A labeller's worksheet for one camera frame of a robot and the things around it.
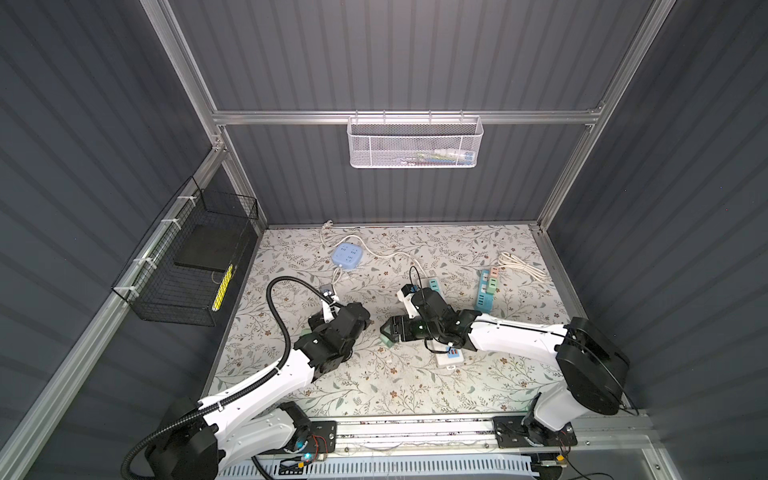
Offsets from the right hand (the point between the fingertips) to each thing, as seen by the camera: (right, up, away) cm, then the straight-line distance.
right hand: (391, 332), depth 82 cm
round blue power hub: (-16, +21, +26) cm, 37 cm away
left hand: (-14, +7, -1) cm, 15 cm away
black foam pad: (-46, +24, -7) cm, 52 cm away
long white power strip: (+15, -7, +2) cm, 17 cm away
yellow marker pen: (-40, +14, -13) cm, 44 cm away
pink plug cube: (+34, +16, +16) cm, 41 cm away
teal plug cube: (+14, +12, +13) cm, 23 cm away
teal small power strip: (+30, +6, +14) cm, 34 cm away
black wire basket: (-52, +18, -10) cm, 56 cm away
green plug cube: (-1, 0, -7) cm, 7 cm away
